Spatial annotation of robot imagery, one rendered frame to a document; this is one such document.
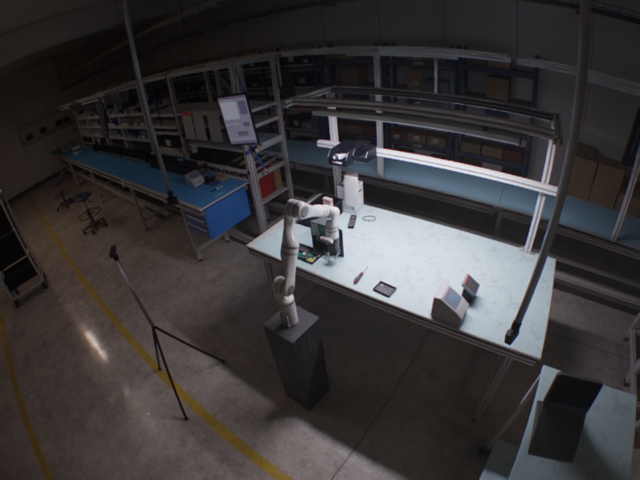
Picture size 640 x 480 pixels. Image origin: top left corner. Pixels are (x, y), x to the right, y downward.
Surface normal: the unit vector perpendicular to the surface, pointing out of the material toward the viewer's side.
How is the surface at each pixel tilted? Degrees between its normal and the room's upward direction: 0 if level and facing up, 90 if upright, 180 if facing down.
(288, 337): 0
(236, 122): 101
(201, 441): 0
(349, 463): 0
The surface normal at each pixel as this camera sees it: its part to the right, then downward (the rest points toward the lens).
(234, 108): -0.17, 0.72
